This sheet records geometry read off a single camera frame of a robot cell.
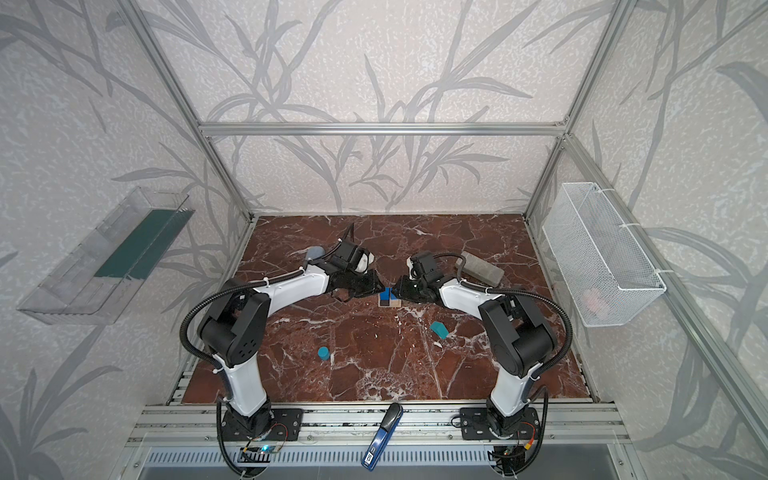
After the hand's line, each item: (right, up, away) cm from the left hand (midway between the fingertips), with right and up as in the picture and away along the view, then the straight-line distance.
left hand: (388, 280), depth 92 cm
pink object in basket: (+53, -3, -19) cm, 56 cm away
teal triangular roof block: (+15, -14, -3) cm, 21 cm away
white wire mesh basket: (+47, +6, -30) cm, 56 cm away
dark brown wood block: (-1, -7, +2) cm, 8 cm away
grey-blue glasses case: (-28, +8, +16) cm, 33 cm away
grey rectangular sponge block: (+31, +3, +9) cm, 33 cm away
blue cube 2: (+2, -5, -3) cm, 6 cm away
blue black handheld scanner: (0, -34, -23) cm, 41 cm away
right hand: (+2, -1, +2) cm, 3 cm away
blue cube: (-1, -4, -1) cm, 5 cm away
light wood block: (+2, -8, +2) cm, 8 cm away
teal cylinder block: (-18, -20, -8) cm, 28 cm away
